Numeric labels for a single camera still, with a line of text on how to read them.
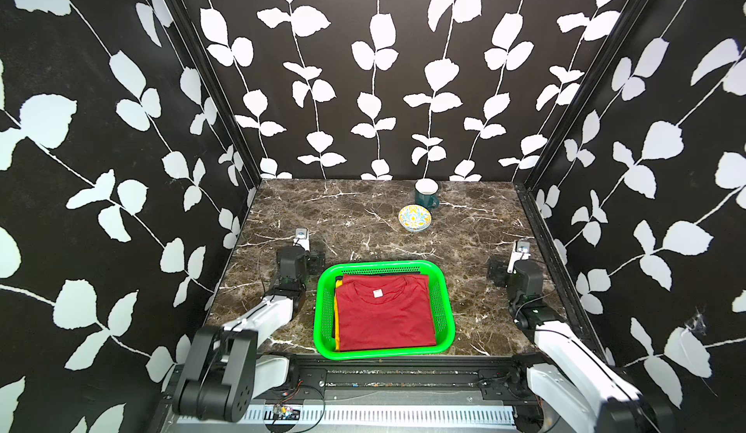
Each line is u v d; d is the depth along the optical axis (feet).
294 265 2.18
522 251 2.36
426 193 3.44
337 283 2.81
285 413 2.32
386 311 2.69
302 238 2.54
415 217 3.53
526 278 2.05
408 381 2.50
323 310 2.58
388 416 2.30
